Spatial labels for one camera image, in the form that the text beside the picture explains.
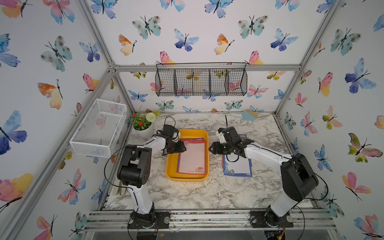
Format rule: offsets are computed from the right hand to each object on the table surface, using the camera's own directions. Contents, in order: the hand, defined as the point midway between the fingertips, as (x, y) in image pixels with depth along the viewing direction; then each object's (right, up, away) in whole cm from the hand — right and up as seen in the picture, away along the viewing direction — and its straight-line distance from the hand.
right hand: (212, 148), depth 88 cm
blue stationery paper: (+13, -11, +3) cm, 17 cm away
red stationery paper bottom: (-12, -9, +6) cm, 16 cm away
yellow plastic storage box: (-24, -16, +2) cm, 29 cm away
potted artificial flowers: (-44, +15, +8) cm, 47 cm away
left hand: (-17, -1, +9) cm, 19 cm away
